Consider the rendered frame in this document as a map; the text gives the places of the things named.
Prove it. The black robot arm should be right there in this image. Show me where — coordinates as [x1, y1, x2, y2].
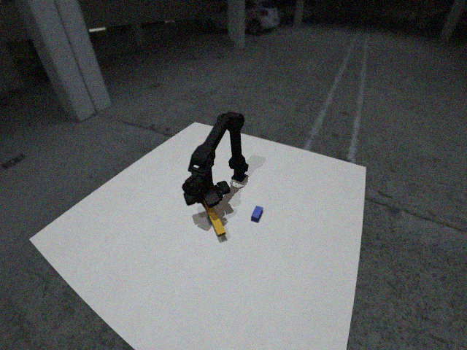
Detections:
[182, 112, 249, 208]

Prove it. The blue rectangular block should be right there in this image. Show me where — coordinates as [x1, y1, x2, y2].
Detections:
[251, 206, 263, 222]

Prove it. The yellow bar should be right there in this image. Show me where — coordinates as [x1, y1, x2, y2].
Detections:
[204, 201, 225, 237]

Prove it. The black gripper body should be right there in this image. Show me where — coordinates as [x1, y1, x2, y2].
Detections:
[183, 181, 230, 206]

